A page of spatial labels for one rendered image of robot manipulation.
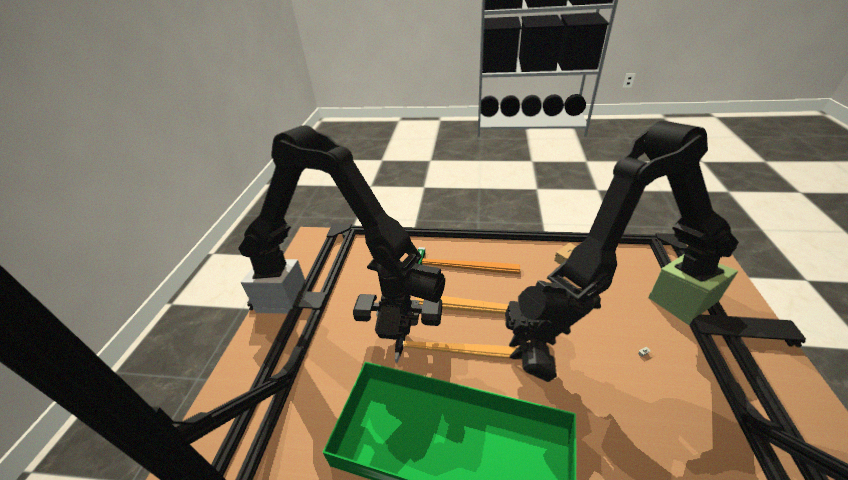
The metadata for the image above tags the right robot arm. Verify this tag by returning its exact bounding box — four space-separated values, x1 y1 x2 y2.
505 120 739 339

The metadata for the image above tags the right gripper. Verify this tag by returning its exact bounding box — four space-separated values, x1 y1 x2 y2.
509 320 571 382

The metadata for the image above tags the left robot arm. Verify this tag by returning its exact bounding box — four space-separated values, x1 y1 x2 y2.
238 125 446 340

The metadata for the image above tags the green bin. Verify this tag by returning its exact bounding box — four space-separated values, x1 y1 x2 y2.
326 362 576 480

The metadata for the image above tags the brown cardboard box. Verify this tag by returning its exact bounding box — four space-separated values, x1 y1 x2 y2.
554 243 576 265

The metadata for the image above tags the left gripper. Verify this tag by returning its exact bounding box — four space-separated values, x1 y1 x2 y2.
353 290 443 326

